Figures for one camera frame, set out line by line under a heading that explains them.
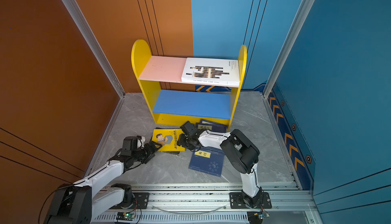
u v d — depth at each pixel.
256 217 0.71
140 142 0.73
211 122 1.00
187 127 0.74
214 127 0.97
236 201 0.73
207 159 0.86
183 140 0.83
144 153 0.77
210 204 0.73
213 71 0.72
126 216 0.71
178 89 1.03
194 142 0.69
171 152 0.89
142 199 0.74
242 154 0.50
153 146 0.79
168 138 0.92
